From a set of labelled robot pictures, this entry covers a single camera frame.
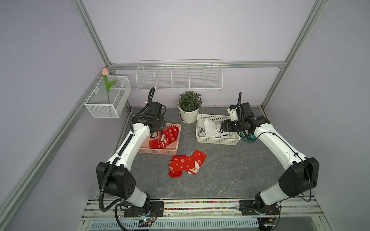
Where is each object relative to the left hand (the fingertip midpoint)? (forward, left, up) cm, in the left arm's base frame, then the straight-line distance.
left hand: (160, 126), depth 82 cm
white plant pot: (+18, -17, -15) cm, 29 cm away
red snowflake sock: (+3, -5, -15) cm, 16 cm away
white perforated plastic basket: (-2, -40, -15) cm, 43 cm away
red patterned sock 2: (-16, -10, -19) cm, 26 cm away
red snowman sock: (-2, 0, -7) cm, 8 cm away
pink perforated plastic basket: (-6, -5, -18) cm, 20 cm away
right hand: (-1, -38, -1) cm, 38 cm away
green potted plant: (+22, -19, -3) cm, 29 cm away
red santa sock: (-12, -22, -20) cm, 32 cm away
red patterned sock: (0, +6, -19) cm, 20 cm away
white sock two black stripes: (+7, -32, -16) cm, 36 cm away
